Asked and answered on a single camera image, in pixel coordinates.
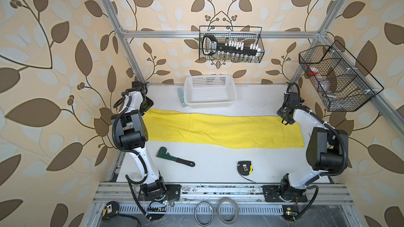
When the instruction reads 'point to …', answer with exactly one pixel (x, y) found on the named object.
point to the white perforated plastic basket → (210, 91)
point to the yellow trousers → (223, 131)
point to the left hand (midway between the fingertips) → (147, 105)
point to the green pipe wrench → (162, 153)
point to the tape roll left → (213, 212)
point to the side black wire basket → (342, 83)
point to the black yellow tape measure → (244, 168)
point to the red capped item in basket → (313, 71)
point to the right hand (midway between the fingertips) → (286, 116)
